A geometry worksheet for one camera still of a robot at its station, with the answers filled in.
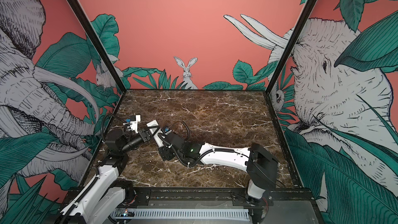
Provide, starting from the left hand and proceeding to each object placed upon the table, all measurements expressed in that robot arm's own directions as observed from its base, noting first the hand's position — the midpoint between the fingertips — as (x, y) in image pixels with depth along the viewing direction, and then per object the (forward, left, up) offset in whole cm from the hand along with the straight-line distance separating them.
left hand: (159, 127), depth 74 cm
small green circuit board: (-32, +16, -22) cm, 42 cm away
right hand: (-7, -1, -7) cm, 10 cm away
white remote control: (+2, +4, 0) cm, 4 cm away
